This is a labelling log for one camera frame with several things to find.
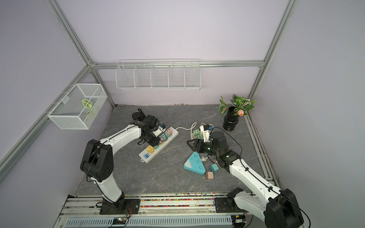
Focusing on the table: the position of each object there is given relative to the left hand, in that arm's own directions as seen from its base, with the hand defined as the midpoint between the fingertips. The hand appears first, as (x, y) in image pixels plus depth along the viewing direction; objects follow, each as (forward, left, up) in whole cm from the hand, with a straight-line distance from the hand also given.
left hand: (155, 142), depth 91 cm
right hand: (-8, -21, +12) cm, 26 cm away
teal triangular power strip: (-14, -24, -5) cm, 28 cm away
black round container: (+27, +17, -3) cm, 32 cm away
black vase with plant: (+9, -53, +19) cm, 57 cm away
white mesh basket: (+14, +41, +21) cm, 48 cm away
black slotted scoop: (+27, +13, -5) cm, 31 cm away
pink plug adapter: (-21, -33, -5) cm, 39 cm away
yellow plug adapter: (-4, +3, -1) cm, 5 cm away
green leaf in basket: (+14, +34, +23) cm, 43 cm away
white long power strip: (-8, +6, -5) cm, 11 cm away
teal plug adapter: (-17, -35, -4) cm, 40 cm away
